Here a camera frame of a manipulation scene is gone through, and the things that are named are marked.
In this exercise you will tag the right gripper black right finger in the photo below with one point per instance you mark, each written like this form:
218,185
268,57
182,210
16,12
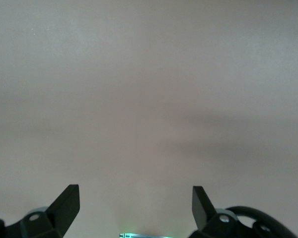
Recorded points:
203,215

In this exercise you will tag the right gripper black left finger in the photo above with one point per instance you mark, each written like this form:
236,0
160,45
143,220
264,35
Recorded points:
64,210

